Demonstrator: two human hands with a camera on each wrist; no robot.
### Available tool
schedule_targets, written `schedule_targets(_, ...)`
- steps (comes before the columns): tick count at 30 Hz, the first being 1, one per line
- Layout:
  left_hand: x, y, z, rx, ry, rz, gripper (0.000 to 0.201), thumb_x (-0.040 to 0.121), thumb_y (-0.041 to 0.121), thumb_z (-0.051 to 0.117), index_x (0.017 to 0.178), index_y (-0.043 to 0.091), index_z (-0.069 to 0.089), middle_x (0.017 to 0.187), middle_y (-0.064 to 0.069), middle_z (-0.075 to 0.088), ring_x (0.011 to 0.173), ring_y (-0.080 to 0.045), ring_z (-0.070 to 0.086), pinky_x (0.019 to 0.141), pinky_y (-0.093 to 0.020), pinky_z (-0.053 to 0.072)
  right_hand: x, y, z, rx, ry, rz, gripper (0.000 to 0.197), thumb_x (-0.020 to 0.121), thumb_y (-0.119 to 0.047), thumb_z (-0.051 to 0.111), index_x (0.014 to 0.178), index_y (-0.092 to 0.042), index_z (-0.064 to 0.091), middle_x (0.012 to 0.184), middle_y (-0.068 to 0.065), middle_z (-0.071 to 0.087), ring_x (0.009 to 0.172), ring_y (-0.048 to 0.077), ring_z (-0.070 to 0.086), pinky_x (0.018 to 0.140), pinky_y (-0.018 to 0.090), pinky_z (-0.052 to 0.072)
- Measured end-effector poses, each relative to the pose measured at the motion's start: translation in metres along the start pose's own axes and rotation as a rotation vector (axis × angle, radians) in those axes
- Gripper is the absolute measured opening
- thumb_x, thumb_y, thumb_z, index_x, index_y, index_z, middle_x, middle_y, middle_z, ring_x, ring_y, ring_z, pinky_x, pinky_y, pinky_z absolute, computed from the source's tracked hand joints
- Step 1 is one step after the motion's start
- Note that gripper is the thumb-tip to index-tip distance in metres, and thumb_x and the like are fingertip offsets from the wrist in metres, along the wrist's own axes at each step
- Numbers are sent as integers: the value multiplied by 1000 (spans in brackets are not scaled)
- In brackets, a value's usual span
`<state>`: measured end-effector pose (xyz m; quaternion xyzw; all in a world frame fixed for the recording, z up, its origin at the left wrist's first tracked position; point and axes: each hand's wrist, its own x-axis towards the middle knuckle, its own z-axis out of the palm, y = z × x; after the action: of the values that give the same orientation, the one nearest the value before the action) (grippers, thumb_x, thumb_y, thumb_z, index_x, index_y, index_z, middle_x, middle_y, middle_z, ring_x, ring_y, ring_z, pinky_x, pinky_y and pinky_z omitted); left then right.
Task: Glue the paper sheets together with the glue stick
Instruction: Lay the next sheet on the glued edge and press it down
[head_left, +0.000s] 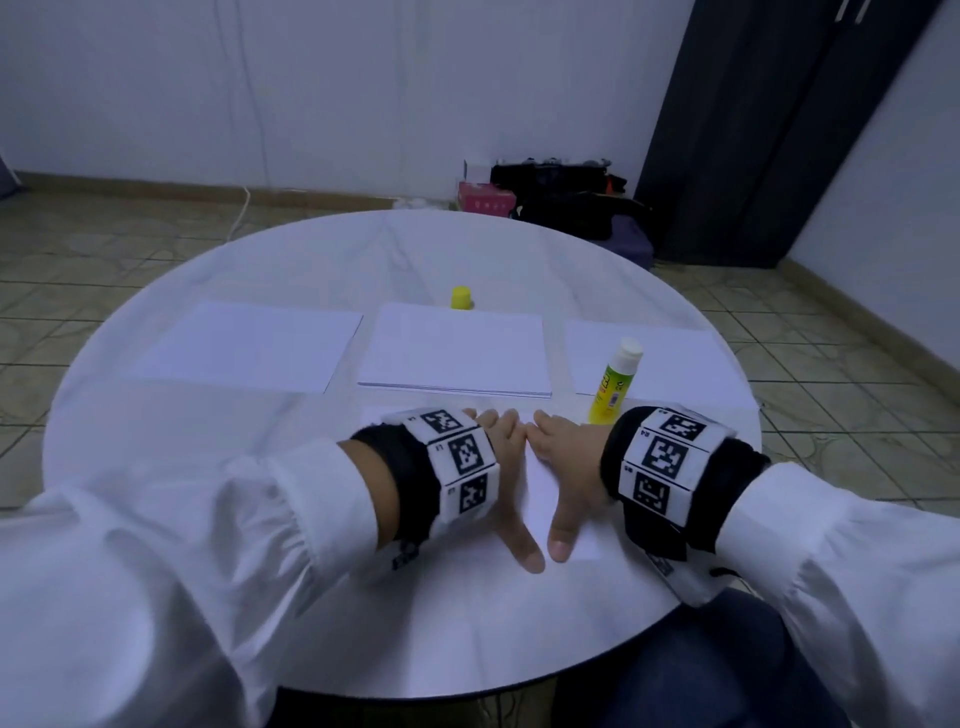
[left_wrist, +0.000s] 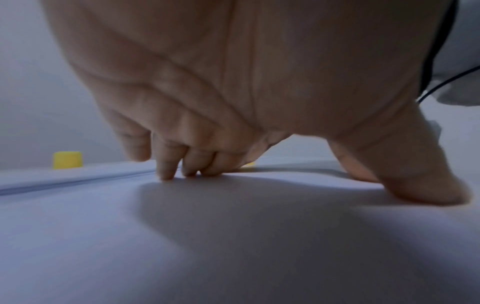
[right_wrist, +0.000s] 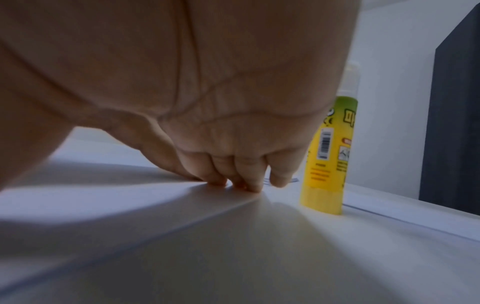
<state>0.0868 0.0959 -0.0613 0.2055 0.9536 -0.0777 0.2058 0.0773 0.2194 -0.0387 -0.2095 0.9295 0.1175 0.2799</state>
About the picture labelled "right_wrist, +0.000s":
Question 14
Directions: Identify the person's right hand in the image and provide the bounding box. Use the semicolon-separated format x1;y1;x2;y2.
0;0;363;193

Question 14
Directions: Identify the yellow glue stick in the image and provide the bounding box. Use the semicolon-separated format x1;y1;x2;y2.
300;59;362;216

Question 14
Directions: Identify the black wardrobe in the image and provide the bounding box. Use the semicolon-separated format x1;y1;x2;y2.
418;3;480;216

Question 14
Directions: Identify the single white paper sheet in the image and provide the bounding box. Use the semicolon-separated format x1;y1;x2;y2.
0;139;301;294

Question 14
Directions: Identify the white paper stack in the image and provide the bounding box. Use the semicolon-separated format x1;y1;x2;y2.
266;175;480;243

